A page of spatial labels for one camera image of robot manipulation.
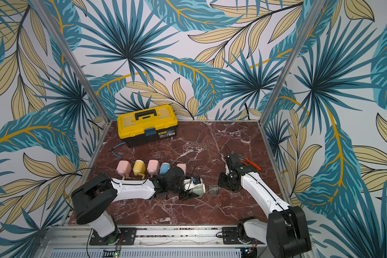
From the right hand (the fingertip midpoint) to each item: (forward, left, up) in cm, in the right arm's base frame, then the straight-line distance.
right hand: (221, 183), depth 85 cm
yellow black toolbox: (+31, +45, +12) cm, 56 cm away
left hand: (-3, +14, -1) cm, 14 cm away
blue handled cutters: (+29, +64, -3) cm, 70 cm away
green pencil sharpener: (-5, +12, +5) cm, 14 cm away
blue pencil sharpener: (+10, +30, +2) cm, 32 cm away
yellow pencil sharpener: (+10, +45, +1) cm, 46 cm away
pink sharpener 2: (+10, +20, +3) cm, 23 cm away
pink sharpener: (+10, +53, +1) cm, 54 cm away
